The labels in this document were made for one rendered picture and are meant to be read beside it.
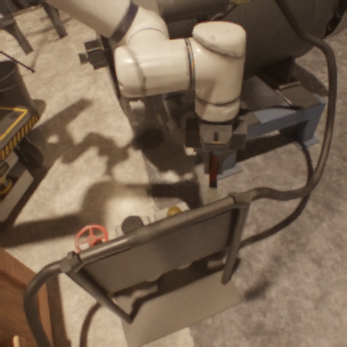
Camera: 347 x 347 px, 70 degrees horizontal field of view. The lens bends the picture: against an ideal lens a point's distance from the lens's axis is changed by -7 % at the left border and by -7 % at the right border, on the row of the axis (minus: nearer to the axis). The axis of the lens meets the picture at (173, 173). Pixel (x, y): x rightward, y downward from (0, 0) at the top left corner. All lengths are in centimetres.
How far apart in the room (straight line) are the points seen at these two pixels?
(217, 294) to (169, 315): 18
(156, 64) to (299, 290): 90
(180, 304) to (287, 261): 43
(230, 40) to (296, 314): 89
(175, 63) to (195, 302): 79
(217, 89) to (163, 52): 11
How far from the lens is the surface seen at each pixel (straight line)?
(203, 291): 101
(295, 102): 132
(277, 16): 111
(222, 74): 46
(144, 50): 45
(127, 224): 56
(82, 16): 56
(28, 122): 133
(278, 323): 103
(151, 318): 100
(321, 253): 117
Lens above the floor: 98
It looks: 50 degrees down
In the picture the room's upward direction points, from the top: 7 degrees counter-clockwise
